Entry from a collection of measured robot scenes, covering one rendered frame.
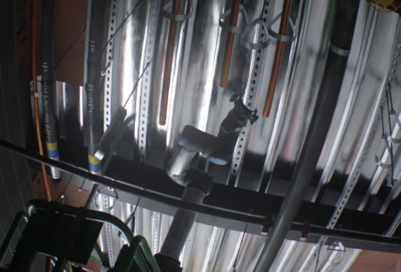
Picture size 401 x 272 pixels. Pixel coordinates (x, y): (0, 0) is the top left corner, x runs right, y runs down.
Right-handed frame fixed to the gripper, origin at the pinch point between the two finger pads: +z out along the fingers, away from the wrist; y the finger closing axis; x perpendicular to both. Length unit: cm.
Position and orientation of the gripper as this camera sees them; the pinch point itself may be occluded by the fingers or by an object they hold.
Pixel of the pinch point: (247, 102)
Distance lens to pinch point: 223.1
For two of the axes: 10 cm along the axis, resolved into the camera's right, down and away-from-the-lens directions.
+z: 1.6, -3.2, -9.3
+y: 6.7, 7.3, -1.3
